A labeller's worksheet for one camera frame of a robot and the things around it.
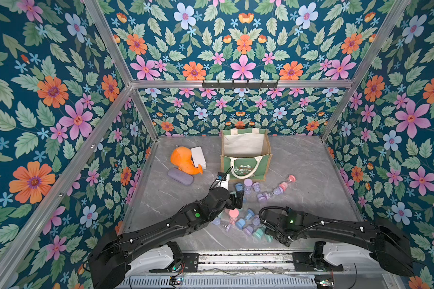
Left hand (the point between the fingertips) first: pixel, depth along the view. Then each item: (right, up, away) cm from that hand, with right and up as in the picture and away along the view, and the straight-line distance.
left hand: (238, 191), depth 77 cm
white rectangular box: (-23, +14, +29) cm, 40 cm away
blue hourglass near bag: (+1, -1, +17) cm, 17 cm away
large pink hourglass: (-2, -11, +1) cm, 11 cm away
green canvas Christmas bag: (+5, +16, +25) cm, 30 cm away
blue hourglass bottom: (+1, -16, +5) cm, 17 cm away
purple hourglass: (+21, -3, +16) cm, 27 cm away
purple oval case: (-31, +4, +21) cm, 38 cm away
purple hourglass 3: (+13, -6, +13) cm, 19 cm away
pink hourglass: (+30, +2, +22) cm, 37 cm away
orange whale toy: (-31, +14, +24) cm, 42 cm away
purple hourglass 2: (+5, +1, +12) cm, 13 cm away
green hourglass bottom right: (+10, -20, +2) cm, 22 cm away
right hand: (+14, -20, +3) cm, 24 cm away
